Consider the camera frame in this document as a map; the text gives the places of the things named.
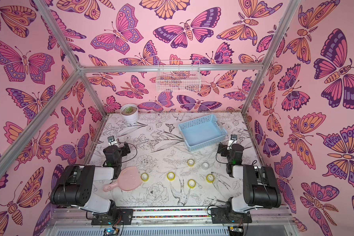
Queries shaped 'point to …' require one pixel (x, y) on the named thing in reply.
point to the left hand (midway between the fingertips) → (119, 142)
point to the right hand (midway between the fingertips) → (225, 142)
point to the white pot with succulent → (130, 112)
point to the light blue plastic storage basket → (201, 132)
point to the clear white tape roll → (205, 165)
